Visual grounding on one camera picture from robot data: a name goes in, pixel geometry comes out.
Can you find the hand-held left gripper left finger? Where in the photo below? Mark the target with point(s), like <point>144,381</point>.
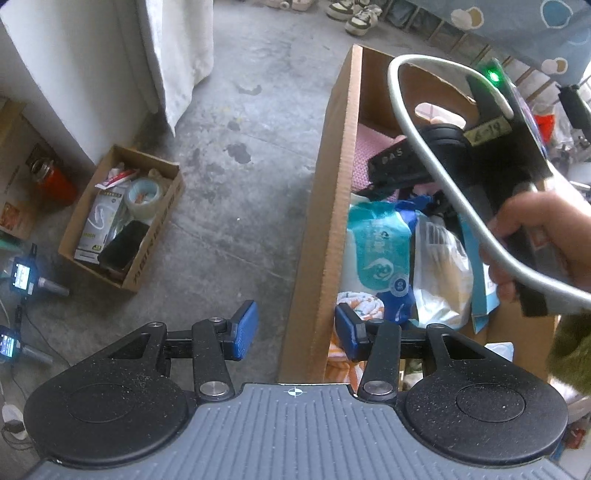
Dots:
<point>244,330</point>

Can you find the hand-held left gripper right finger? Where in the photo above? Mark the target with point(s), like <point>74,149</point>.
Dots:
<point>346,332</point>

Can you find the orange striped towel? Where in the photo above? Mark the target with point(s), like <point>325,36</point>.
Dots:
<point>371,307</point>

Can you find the teal wet wipes packet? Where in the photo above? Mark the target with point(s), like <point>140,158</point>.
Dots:
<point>376,258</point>

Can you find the large cardboard box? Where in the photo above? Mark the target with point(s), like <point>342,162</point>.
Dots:
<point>323,230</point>

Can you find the white cotton swab packet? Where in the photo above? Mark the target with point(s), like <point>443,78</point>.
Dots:
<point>443,286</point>

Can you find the pink knitted cloth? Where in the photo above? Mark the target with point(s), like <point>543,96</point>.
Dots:
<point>364,157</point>

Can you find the blue white bandage box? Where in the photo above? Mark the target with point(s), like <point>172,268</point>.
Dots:
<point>482,302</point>

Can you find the person's right hand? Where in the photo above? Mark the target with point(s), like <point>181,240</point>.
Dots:
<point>554,221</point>

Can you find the small cardboard box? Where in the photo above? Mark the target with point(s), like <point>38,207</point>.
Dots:
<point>157,240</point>

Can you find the blue printed cloth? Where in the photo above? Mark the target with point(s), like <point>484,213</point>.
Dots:
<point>531,32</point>

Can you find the black phone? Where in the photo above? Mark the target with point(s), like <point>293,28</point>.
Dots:
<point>123,247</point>

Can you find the clear tape roll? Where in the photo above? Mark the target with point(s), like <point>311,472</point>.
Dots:
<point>144,197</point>

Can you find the green white sneaker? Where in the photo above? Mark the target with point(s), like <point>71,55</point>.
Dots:
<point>340,8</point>
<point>364,21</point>

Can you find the red white small packet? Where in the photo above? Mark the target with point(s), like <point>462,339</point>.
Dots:
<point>115,177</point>

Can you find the handheld device with screen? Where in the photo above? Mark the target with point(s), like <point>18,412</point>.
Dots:
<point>23,274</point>
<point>9,344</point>

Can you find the red metal canister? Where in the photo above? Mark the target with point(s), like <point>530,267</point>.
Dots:
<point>57,184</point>

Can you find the beige shoe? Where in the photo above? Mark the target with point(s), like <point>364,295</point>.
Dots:
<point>300,5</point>

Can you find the flat brown cardboard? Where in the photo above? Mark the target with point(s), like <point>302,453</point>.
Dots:
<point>16,152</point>

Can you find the white cloth cover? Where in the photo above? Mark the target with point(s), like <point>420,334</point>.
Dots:
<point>92,69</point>

